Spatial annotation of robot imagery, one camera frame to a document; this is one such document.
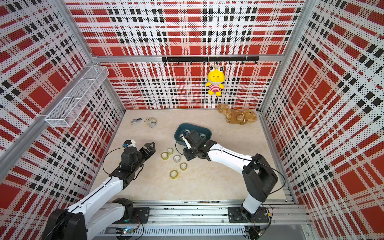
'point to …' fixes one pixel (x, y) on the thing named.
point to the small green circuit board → (128, 231)
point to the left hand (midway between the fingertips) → (153, 147)
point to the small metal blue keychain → (135, 120)
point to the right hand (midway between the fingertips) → (190, 151)
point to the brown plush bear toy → (235, 115)
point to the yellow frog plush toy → (215, 76)
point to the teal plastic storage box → (182, 128)
